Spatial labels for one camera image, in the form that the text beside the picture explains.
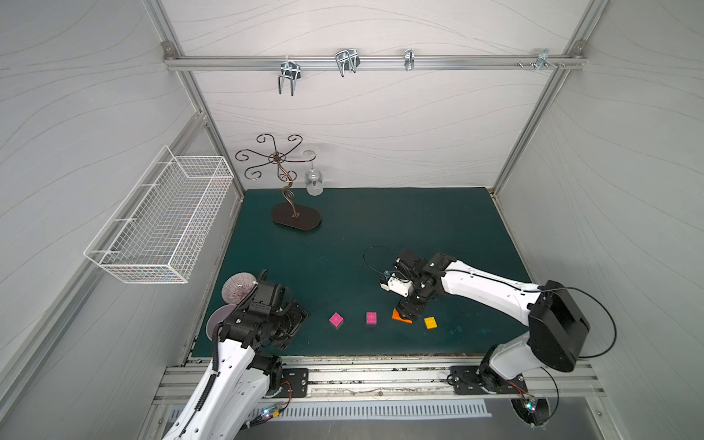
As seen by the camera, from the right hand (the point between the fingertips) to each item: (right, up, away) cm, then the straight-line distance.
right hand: (407, 303), depth 83 cm
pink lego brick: (-22, -5, -2) cm, 22 cm away
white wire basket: (-66, +22, -15) cm, 71 cm away
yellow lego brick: (+7, -6, +1) cm, 10 cm away
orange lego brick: (-4, -4, +1) cm, 6 cm away
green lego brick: (-22, -7, -1) cm, 23 cm away
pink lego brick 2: (-11, -5, +1) cm, 12 cm away
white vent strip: (-19, -24, -13) cm, 33 cm away
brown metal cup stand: (-44, +27, +27) cm, 58 cm away
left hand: (-30, -3, -7) cm, 31 cm away
